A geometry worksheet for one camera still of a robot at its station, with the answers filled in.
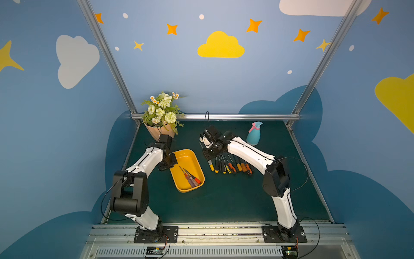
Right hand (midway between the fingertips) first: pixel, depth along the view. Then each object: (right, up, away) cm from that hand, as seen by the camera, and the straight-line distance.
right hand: (207, 154), depth 89 cm
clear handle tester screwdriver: (-11, -14, +1) cm, 18 cm away
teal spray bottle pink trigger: (+31, +10, +15) cm, 36 cm away
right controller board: (+38, -44, -16) cm, 60 cm away
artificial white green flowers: (-25, +25, -3) cm, 35 cm away
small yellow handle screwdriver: (+2, -8, +8) cm, 11 cm away
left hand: (-21, -5, +2) cm, 21 cm away
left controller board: (-24, -42, -18) cm, 52 cm away
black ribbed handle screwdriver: (+6, -9, +6) cm, 12 cm away
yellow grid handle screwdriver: (+19, -9, +6) cm, 22 cm away
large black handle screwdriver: (+9, -7, +9) cm, 15 cm away
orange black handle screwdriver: (+15, -9, +6) cm, 19 cm away
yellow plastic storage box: (-13, -4, +9) cm, 16 cm away
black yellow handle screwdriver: (+12, -10, +6) cm, 17 cm away
